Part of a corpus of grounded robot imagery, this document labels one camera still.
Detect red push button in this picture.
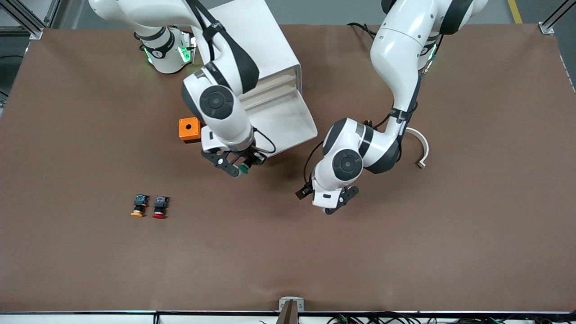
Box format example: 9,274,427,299
152,195,170,220

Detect white half-ring clamp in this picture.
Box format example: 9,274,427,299
405,127,430,169

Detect black base cable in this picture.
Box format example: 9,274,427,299
346,22,377,40

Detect white plastic drawer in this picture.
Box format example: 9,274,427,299
243,83,298,106
243,87,318,157
259,72,297,89

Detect aluminium frame profile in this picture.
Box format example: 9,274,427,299
0,0,60,40

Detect yellow push button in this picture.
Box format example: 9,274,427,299
130,194,149,218

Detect white drawer cabinet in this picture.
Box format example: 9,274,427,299
191,0,301,131

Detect orange button box with hole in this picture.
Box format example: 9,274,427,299
179,117,203,144

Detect black cable bundle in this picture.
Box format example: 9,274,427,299
326,312,576,324

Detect aluminium frame strut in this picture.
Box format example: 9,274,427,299
539,0,576,36

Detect brown table cover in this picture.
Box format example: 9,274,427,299
0,22,576,313

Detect grey metal bracket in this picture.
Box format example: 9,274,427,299
278,296,305,324

